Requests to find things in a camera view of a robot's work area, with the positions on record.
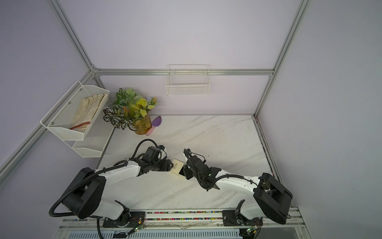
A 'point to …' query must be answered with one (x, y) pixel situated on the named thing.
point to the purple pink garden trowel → (156, 122)
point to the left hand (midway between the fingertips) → (168, 166)
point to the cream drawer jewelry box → (177, 167)
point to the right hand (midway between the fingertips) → (187, 166)
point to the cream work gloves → (88, 107)
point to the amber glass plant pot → (143, 125)
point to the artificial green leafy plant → (127, 108)
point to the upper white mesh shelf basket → (73, 115)
